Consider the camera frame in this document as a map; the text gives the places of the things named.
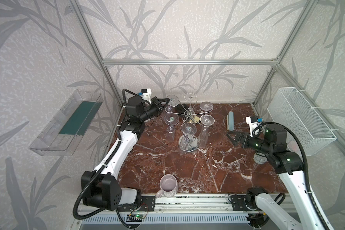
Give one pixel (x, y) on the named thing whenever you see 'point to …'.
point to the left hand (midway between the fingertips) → (171, 96)
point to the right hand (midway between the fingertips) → (233, 129)
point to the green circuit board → (140, 216)
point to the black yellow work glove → (189, 115)
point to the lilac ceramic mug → (168, 185)
